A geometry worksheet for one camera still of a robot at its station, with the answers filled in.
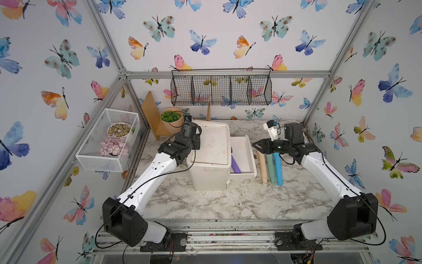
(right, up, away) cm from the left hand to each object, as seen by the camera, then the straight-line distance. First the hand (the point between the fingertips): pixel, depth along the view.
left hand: (194, 136), depth 80 cm
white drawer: (+26, -10, +17) cm, 32 cm away
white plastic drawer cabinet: (+8, -12, -10) cm, 18 cm away
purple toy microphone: (+20, -16, +7) cm, 27 cm away
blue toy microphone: (+46, -16, +16) cm, 51 cm away
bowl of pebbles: (-31, +3, -9) cm, 32 cm away
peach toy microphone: (+38, -15, +19) cm, 45 cm away
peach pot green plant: (-15, +10, +17) cm, 25 cm away
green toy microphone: (+42, -18, +16) cm, 48 cm away
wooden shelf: (-30, +15, +24) cm, 41 cm away
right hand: (+31, -3, 0) cm, 31 cm away
